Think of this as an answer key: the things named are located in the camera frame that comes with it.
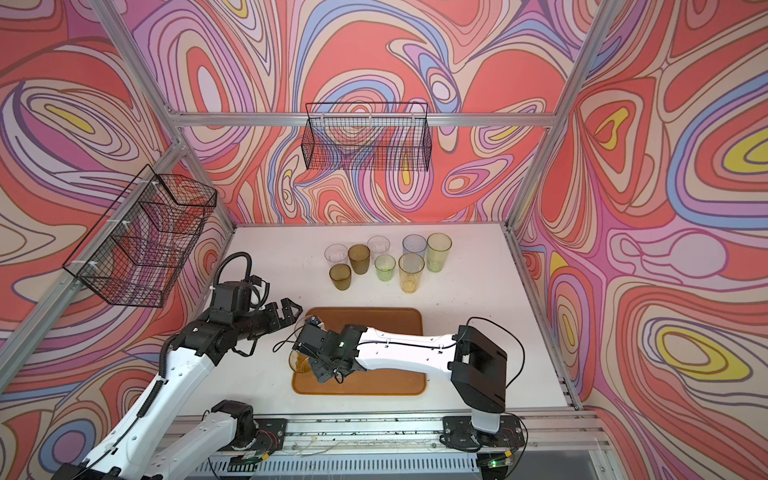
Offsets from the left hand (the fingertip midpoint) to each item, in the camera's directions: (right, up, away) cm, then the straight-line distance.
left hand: (293, 311), depth 78 cm
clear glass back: (+6, +15, +30) cm, 34 cm away
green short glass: (+24, +11, +25) cm, 37 cm away
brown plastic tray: (+22, -20, +4) cm, 30 cm away
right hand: (+10, -15, -1) cm, 18 cm away
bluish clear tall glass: (+34, +19, +20) cm, 44 cm away
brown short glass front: (+9, +8, +21) cm, 24 cm away
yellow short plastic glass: (0, -15, +5) cm, 16 cm away
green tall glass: (+42, +18, +20) cm, 50 cm away
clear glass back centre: (+22, +18, +30) cm, 41 cm away
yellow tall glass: (+32, +11, +14) cm, 37 cm away
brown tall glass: (+15, +15, +24) cm, 32 cm away
